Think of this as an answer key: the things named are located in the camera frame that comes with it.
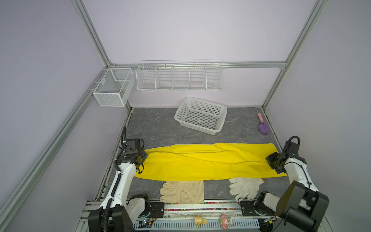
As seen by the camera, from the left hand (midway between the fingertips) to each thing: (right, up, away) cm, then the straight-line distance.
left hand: (142, 156), depth 83 cm
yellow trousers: (+40, -4, +6) cm, 40 cm away
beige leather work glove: (+24, -19, -4) cm, 31 cm away
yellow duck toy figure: (+33, -26, -16) cm, 45 cm away
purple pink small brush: (+82, +17, +22) cm, 86 cm away
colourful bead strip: (+36, -26, -8) cm, 45 cm away
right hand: (+76, -3, +3) cm, 76 cm away
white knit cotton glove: (+59, -17, -2) cm, 62 cm away
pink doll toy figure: (+45, -27, -15) cm, 55 cm away
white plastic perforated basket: (+37, +26, +32) cm, 55 cm away
